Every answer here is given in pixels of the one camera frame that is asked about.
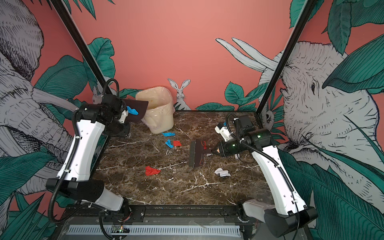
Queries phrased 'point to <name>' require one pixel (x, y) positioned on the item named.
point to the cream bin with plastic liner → (158, 115)
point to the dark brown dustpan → (141, 106)
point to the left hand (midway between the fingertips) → (123, 131)
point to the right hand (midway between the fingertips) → (213, 149)
